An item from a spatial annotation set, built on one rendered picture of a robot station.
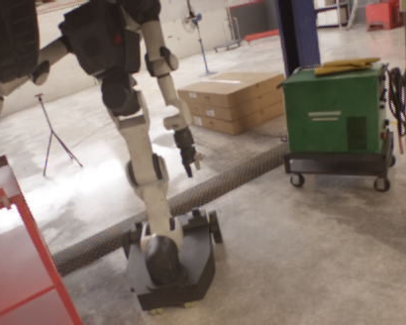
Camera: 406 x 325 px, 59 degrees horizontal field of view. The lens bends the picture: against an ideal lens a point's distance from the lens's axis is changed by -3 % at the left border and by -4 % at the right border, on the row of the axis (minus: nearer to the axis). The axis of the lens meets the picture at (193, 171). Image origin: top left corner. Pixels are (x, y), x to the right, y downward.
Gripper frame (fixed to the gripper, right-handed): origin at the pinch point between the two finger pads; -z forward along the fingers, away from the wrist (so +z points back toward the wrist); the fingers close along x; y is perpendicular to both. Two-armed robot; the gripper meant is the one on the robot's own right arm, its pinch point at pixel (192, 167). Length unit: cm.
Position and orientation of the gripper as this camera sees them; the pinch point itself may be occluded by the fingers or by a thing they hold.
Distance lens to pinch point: 174.4
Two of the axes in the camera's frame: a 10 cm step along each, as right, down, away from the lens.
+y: -8.9, 1.8, 4.2
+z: -3.0, -9.3, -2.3
